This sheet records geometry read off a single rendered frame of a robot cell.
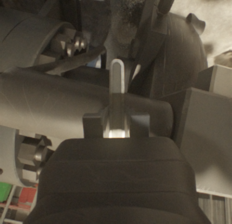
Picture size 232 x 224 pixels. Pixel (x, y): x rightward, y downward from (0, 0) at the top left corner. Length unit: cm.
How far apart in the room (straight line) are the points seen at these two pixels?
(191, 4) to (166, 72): 71
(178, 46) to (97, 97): 21
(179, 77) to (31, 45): 33
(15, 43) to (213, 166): 44
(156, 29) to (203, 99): 16
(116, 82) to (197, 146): 10
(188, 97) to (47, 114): 15
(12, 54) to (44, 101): 27
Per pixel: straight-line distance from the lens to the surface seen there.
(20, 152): 46
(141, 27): 59
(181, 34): 39
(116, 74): 16
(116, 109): 16
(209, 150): 20
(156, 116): 19
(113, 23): 108
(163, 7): 32
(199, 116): 19
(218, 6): 103
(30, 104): 19
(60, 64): 33
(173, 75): 31
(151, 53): 33
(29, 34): 48
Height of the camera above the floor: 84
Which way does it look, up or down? 26 degrees down
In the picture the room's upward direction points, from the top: 168 degrees counter-clockwise
